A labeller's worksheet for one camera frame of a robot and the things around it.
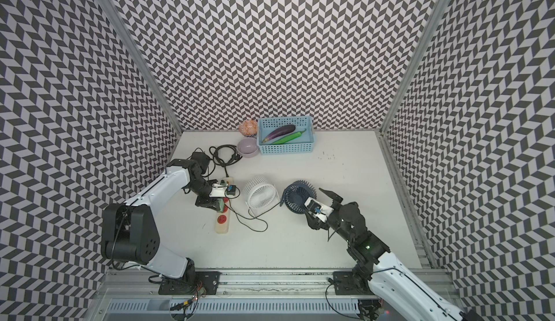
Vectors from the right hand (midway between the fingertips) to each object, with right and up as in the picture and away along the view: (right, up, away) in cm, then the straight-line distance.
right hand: (316, 201), depth 78 cm
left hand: (-40, -1, +8) cm, 40 cm away
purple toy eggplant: (-15, +29, +33) cm, 46 cm away
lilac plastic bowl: (-30, +20, +27) cm, 45 cm away
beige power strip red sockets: (-36, -9, +6) cm, 38 cm away
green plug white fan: (-36, -3, +6) cm, 37 cm away
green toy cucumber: (-12, +24, +33) cm, 43 cm away
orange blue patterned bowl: (-32, +31, +41) cm, 61 cm away
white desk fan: (-21, +2, +4) cm, 22 cm away
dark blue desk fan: (-7, +1, +8) cm, 10 cm away
